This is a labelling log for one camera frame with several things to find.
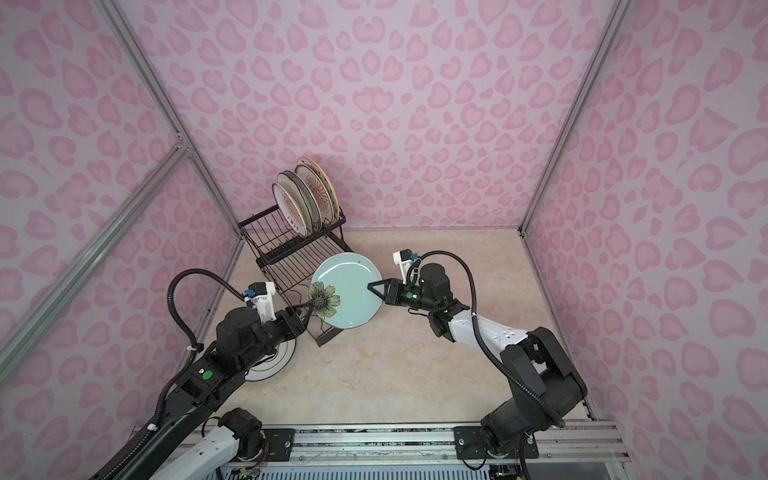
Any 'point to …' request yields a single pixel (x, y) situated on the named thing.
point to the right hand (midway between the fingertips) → (372, 287)
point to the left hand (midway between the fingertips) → (309, 303)
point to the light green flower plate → (339, 290)
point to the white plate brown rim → (288, 183)
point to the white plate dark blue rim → (314, 209)
